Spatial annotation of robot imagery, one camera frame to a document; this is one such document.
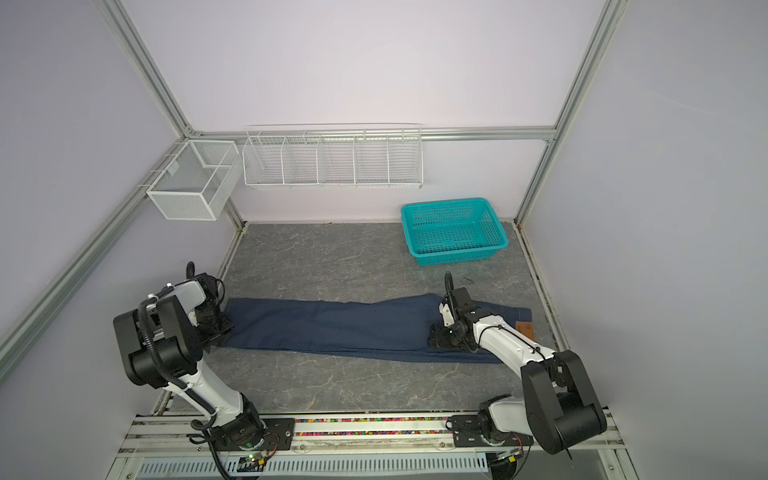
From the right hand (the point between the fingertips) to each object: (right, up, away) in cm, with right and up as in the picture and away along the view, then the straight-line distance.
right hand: (441, 344), depth 88 cm
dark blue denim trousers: (-16, +4, +3) cm, 17 cm away
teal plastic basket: (+9, +36, +31) cm, 48 cm away
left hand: (-66, 0, -1) cm, 66 cm away
